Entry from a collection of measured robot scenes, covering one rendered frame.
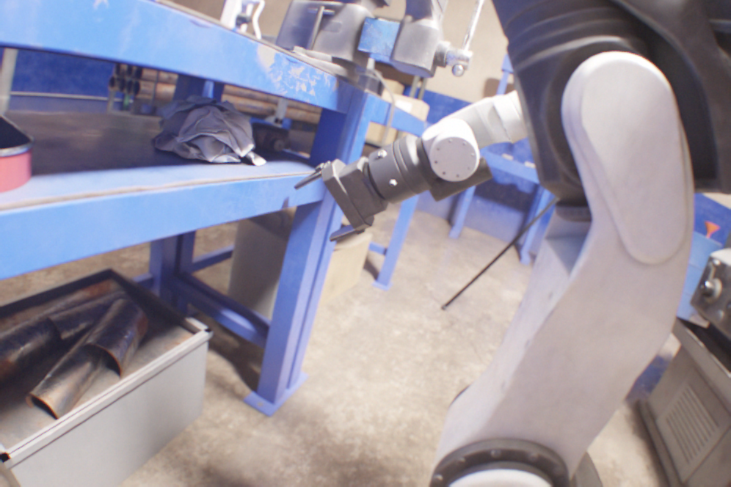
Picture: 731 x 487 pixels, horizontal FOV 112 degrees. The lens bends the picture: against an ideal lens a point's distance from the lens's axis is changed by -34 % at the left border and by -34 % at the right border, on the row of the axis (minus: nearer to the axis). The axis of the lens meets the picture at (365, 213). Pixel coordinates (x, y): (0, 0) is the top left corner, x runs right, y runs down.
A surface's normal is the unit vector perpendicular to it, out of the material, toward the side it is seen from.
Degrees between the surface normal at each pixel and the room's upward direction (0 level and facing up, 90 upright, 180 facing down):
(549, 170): 117
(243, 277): 90
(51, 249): 90
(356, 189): 106
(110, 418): 90
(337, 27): 90
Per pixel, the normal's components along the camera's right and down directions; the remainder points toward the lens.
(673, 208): -0.32, 0.14
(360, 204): -0.22, 0.44
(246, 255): -0.52, 0.06
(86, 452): 0.92, 0.33
